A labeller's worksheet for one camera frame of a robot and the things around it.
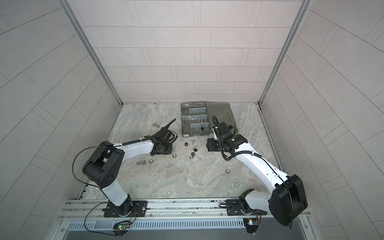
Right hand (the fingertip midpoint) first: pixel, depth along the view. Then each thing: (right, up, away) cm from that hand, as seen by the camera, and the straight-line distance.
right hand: (209, 145), depth 81 cm
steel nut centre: (-21, -8, +8) cm, 24 cm away
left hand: (-22, -4, +13) cm, 26 cm away
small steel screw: (-9, 0, +16) cm, 18 cm away
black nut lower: (-10, -7, +9) cm, 15 cm away
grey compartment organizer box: (-7, +15, +25) cm, 30 cm away
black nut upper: (-14, -2, +13) cm, 19 cm away
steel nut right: (+10, -15, +2) cm, 18 cm away
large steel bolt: (-36, +10, +22) cm, 43 cm away
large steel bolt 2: (-38, -11, +5) cm, 40 cm away
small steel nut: (-11, -9, +8) cm, 16 cm away
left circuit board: (-39, -31, -16) cm, 53 cm away
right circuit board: (+18, -34, -13) cm, 41 cm away
